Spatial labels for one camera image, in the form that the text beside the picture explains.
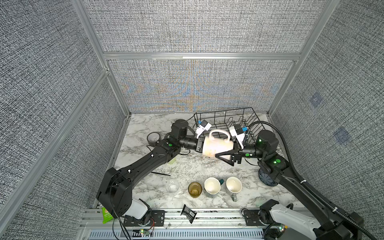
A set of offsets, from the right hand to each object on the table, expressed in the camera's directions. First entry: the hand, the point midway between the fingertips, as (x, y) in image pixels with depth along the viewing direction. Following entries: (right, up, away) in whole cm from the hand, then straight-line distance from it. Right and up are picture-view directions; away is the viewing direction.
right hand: (215, 149), depth 63 cm
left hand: (+2, -1, +2) cm, 3 cm away
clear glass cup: (-21, -24, +21) cm, 38 cm away
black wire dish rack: (+28, +13, +48) cm, 57 cm away
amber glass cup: (-8, -25, +19) cm, 32 cm away
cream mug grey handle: (+13, -23, +18) cm, 31 cm away
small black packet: (-11, -33, +10) cm, 36 cm away
